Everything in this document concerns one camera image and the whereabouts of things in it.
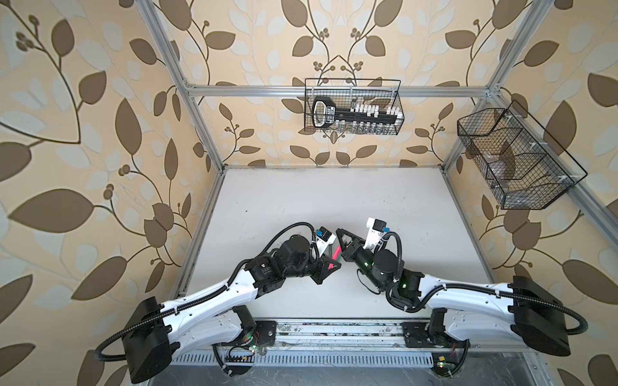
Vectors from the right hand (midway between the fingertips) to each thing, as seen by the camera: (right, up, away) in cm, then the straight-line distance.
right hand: (334, 235), depth 72 cm
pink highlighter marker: (0, -6, -3) cm, 6 cm away
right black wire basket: (+58, +20, 0) cm, 62 cm away
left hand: (0, -7, 0) cm, 7 cm away
